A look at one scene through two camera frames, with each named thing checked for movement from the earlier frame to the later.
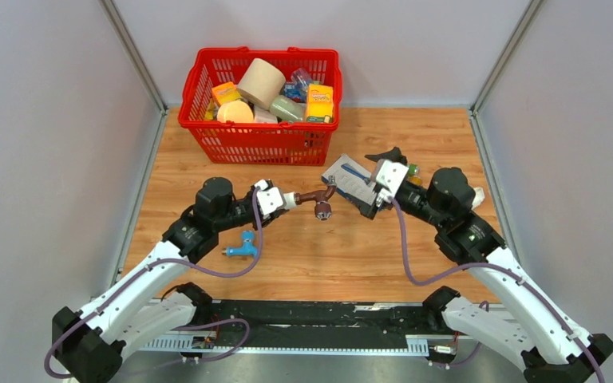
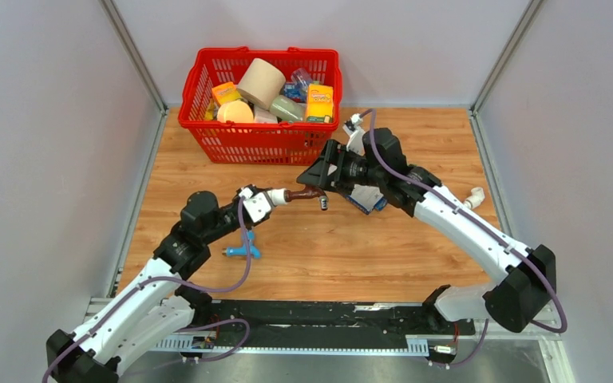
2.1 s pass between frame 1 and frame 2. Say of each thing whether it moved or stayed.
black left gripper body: moved
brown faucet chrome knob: moved
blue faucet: stayed
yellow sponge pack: stayed
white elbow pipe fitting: moved
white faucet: stayed
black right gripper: moved
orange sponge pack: stayed
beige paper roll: stayed
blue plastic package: stayed
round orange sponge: stayed
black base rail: stayed
